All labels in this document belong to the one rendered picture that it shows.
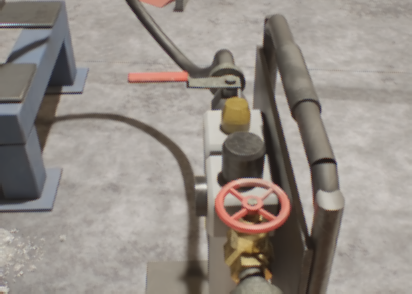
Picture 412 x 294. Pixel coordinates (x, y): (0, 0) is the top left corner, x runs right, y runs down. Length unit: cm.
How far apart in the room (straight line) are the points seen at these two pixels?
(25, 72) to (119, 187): 33
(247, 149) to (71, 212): 74
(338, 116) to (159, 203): 58
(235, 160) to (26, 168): 73
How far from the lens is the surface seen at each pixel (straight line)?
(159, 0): 220
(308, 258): 51
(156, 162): 136
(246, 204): 53
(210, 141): 67
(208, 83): 76
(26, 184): 127
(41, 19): 149
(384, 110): 161
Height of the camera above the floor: 87
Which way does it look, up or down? 38 degrees down
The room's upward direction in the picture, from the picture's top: straight up
